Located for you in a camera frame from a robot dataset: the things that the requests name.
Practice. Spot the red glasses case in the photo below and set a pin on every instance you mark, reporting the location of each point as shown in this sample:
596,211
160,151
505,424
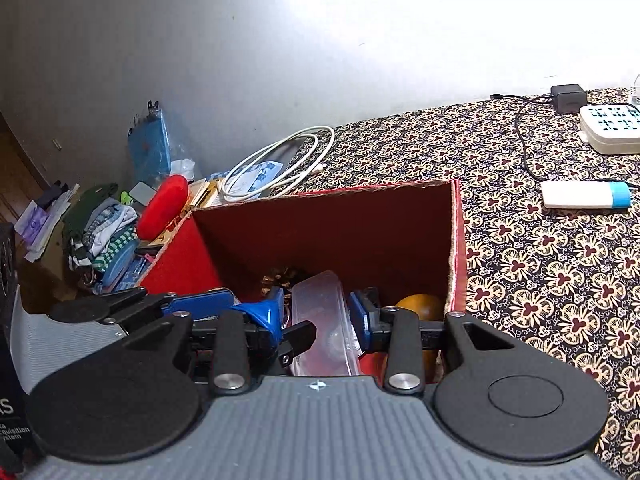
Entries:
162,207

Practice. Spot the red cardboard box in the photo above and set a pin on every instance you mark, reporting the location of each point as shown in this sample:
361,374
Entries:
320,230

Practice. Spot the blue oval case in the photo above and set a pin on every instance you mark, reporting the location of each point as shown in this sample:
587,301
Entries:
120,265

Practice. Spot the small grey box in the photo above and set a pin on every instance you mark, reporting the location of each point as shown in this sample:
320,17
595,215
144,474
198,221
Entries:
141,192

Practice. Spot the blue packet in clear bag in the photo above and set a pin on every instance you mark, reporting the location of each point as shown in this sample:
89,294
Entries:
150,145

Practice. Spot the clear plastic case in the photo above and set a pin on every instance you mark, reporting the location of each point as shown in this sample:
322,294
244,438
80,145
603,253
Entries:
320,310

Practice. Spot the floral patterned cloth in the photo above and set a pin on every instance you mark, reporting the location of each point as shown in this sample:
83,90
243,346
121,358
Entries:
550,270

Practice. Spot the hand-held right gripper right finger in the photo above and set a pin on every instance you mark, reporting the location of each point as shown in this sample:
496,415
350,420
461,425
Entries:
361,317

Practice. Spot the pile of clothes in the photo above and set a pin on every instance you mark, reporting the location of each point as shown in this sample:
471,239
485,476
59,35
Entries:
100,230

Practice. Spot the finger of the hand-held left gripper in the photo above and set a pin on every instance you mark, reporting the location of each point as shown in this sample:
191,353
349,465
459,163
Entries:
297,345
200,305

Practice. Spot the brown pine cone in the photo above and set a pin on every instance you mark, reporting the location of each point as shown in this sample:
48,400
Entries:
277,280

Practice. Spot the blue printed leaflet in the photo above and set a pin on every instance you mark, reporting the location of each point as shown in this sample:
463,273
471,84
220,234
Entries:
255,177

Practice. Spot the black power adapter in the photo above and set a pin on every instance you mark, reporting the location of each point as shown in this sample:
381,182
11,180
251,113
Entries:
567,97

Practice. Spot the white tube blue cap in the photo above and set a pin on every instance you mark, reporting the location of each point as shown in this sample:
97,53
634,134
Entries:
580,194

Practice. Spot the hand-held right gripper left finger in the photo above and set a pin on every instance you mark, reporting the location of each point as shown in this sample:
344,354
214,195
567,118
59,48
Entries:
267,317

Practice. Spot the white power strip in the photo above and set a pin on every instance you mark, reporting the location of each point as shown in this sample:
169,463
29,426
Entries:
612,127

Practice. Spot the stack of white papers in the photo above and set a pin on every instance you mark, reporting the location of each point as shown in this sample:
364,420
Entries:
40,225

